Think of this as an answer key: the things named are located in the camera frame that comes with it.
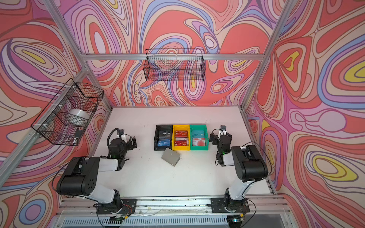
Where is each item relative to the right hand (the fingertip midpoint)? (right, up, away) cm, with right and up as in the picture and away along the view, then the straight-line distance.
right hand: (220, 134), depth 97 cm
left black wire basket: (-89, +9, -29) cm, 94 cm away
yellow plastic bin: (-27, -2, +2) cm, 27 cm away
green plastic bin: (-14, -4, +1) cm, 15 cm away
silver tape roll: (-78, +11, -26) cm, 84 cm away
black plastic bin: (-39, -2, +2) cm, 40 cm away
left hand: (-62, -1, -3) cm, 62 cm away
